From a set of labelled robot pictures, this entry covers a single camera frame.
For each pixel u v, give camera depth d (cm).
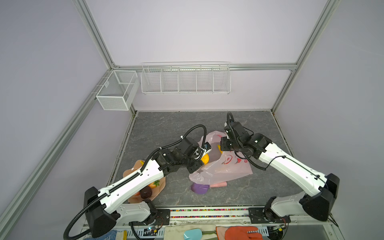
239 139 55
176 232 69
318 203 39
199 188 81
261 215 74
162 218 73
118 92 99
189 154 55
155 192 79
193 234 70
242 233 69
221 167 74
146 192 75
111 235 68
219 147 68
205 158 72
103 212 38
